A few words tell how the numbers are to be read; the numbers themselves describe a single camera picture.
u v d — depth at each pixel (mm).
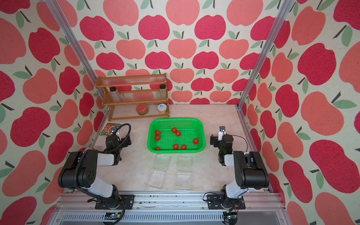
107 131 1012
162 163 884
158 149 924
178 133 999
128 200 748
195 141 959
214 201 734
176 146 932
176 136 1012
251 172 454
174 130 1021
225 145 726
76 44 841
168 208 745
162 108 1114
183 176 840
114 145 742
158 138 983
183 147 930
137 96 1191
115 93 985
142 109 1142
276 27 766
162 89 992
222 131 815
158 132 1012
